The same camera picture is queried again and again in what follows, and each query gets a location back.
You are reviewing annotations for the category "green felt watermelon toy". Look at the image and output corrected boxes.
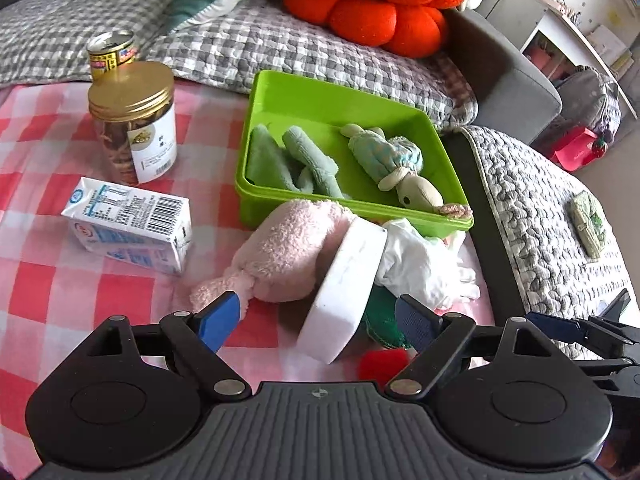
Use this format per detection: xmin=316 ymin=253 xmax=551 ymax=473
xmin=363 ymin=285 xmax=409 ymax=349

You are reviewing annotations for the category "santa plush toy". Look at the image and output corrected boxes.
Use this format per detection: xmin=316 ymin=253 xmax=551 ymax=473
xmin=357 ymin=348 xmax=410 ymax=390

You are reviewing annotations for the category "white cloth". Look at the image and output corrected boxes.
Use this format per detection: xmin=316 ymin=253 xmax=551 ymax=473
xmin=374 ymin=218 xmax=480 ymax=310

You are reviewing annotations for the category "white sponge block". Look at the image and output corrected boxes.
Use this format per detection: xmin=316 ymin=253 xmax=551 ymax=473
xmin=296 ymin=218 xmax=387 ymax=364

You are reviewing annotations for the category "pink fluffy towel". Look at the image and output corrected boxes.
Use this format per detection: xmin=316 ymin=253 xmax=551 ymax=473
xmin=190 ymin=200 xmax=356 ymax=318

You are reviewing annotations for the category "rabbit doll blue dress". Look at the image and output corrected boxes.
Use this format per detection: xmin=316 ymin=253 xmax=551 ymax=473
xmin=341 ymin=124 xmax=473 ymax=220

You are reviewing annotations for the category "pale green towel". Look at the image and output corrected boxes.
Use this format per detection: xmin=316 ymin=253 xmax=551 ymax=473
xmin=245 ymin=125 xmax=347 ymax=198

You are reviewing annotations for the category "white blue milk carton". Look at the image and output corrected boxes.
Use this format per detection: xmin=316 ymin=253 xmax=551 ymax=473
xmin=61 ymin=177 xmax=192 ymax=275

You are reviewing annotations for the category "pink checkered tablecloth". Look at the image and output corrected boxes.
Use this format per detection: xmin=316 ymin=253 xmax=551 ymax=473
xmin=0 ymin=79 xmax=497 ymax=480

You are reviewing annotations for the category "red box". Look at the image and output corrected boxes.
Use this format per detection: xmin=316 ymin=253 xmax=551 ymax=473
xmin=550 ymin=127 xmax=608 ymax=172

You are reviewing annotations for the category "green plastic box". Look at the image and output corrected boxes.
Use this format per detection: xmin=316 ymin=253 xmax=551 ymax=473
xmin=235 ymin=70 xmax=474 ymax=238

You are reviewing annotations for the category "grey backpack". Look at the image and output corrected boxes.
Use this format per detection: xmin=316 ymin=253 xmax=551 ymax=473
xmin=556 ymin=66 xmax=622 ymax=143

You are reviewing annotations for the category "gold lid cookie jar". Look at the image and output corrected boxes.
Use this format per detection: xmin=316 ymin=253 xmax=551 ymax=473
xmin=88 ymin=61 xmax=177 ymax=185

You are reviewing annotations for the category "grey sofa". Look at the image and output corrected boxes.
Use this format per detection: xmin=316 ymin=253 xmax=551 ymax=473
xmin=0 ymin=0 xmax=564 ymax=146

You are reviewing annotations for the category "yellow drink can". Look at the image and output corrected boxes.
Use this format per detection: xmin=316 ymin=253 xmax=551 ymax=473
xmin=87 ymin=29 xmax=138 ymax=80

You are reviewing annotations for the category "white bookshelf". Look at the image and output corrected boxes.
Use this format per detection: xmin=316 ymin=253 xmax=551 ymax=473
xmin=474 ymin=0 xmax=640 ymax=122

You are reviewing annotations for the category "grey checkered sofa cover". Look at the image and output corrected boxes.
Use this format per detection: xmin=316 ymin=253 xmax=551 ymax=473
xmin=1 ymin=0 xmax=480 ymax=127

